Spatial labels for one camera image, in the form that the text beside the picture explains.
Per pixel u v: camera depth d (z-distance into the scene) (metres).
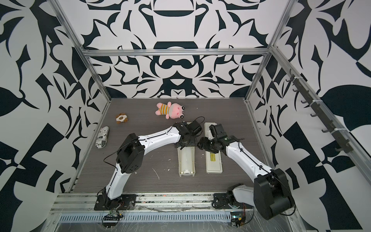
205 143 0.76
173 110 1.04
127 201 0.74
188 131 0.67
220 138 0.66
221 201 0.73
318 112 0.55
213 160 0.85
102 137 0.94
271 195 0.41
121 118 1.05
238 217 0.71
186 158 0.83
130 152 0.55
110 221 0.67
